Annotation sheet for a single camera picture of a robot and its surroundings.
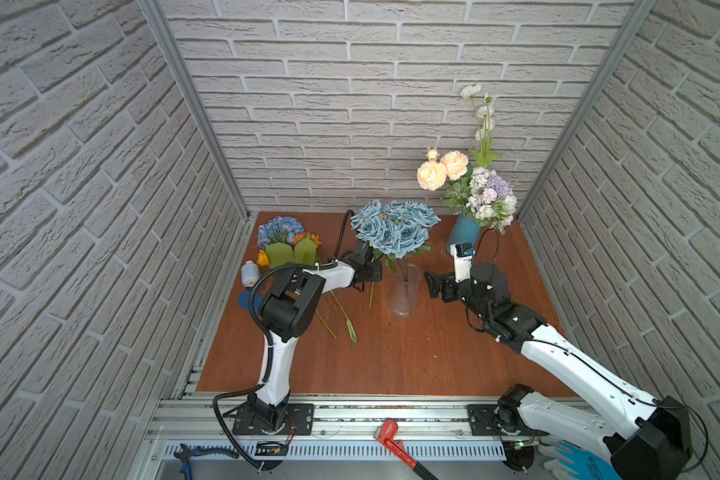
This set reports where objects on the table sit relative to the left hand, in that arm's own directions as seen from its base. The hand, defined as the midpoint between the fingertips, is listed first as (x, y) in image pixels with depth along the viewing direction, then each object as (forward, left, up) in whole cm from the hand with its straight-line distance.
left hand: (379, 266), depth 102 cm
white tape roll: (-4, +42, +4) cm, 43 cm away
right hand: (-15, -15, +21) cm, 30 cm away
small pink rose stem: (-10, +3, -2) cm, 11 cm away
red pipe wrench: (-49, +1, 0) cm, 49 cm away
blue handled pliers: (-51, +49, -1) cm, 71 cm away
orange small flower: (+1, +39, +4) cm, 39 cm away
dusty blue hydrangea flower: (-12, -2, +32) cm, 35 cm away
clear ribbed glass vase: (-15, -6, +9) cm, 19 cm away
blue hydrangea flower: (+13, +36, +6) cm, 38 cm away
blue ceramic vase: (+7, -30, +10) cm, 33 cm away
